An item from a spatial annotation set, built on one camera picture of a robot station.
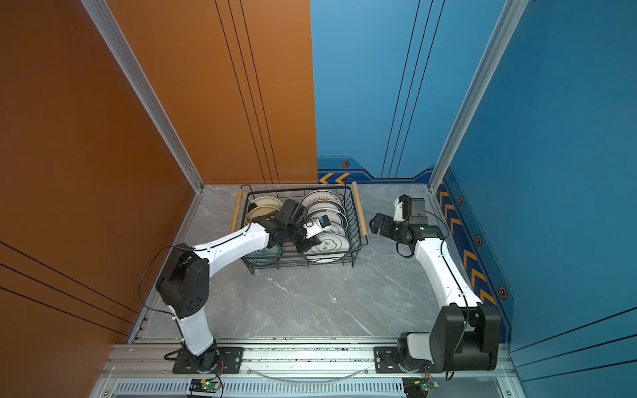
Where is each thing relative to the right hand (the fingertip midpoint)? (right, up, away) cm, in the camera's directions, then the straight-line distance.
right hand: (380, 225), depth 85 cm
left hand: (-21, -4, +4) cm, 22 cm away
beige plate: (-44, +5, +9) cm, 46 cm away
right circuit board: (+7, -45, -15) cm, 48 cm away
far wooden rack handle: (-51, +5, +2) cm, 51 cm away
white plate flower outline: (-17, -9, +5) cm, 20 cm away
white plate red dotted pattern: (-20, +11, +14) cm, 27 cm away
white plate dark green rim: (-15, +2, +9) cm, 17 cm away
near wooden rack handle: (-7, +5, +2) cm, 9 cm away
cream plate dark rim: (-42, +9, +14) cm, 45 cm away
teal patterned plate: (-40, -12, +6) cm, 42 cm away
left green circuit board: (-54, -45, -14) cm, 72 cm away
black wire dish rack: (-33, -13, +11) cm, 37 cm away
